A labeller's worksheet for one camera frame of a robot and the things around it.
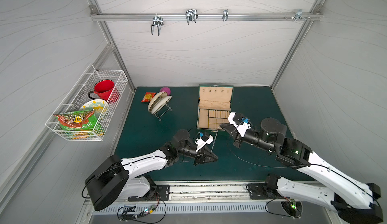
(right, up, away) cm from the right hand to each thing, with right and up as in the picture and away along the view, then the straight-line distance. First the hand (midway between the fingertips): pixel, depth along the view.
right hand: (222, 122), depth 59 cm
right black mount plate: (+21, -37, +15) cm, 45 cm away
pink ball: (-34, +17, +54) cm, 66 cm away
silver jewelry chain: (-3, -10, +4) cm, 12 cm away
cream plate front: (-30, +9, +30) cm, 44 cm away
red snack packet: (-48, +12, +54) cm, 74 cm away
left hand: (-2, -18, +7) cm, 20 cm away
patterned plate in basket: (-55, +6, +8) cm, 56 cm away
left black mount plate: (-29, -37, +14) cm, 49 cm away
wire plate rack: (-38, 0, +39) cm, 54 cm away
